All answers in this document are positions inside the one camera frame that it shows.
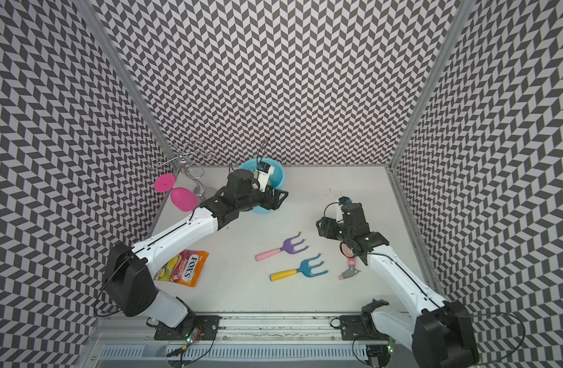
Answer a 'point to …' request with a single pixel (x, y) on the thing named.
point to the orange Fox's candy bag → (185, 268)
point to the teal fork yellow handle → (305, 269)
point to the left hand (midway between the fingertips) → (279, 192)
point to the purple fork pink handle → (288, 247)
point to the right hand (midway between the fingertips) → (324, 229)
